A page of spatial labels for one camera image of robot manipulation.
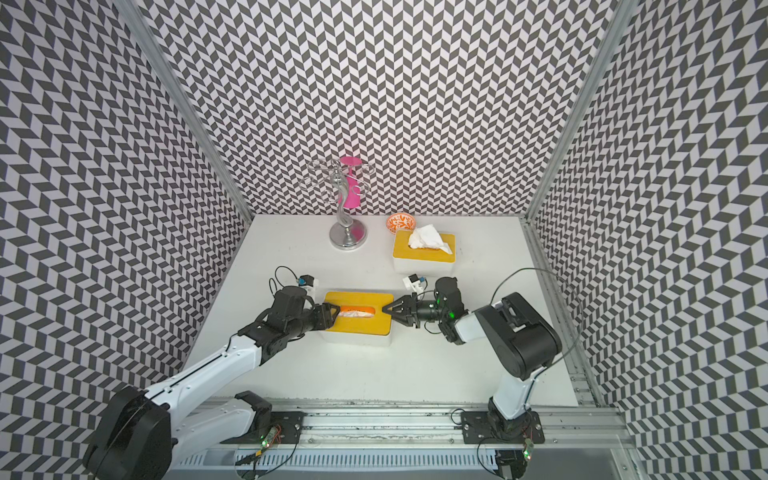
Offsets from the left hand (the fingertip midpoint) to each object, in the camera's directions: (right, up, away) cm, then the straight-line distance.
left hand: (332, 312), depth 85 cm
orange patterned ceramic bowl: (+20, +29, +30) cm, 46 cm away
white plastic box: (+8, -7, -1) cm, 11 cm away
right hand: (+16, 0, -4) cm, 16 cm away
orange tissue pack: (+7, 0, 0) cm, 7 cm away
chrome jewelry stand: (-2, +40, +8) cm, 41 cm away
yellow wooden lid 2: (+20, +18, +13) cm, 30 cm away
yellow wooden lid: (+14, -2, -5) cm, 15 cm away
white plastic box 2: (+27, +12, +13) cm, 32 cm away
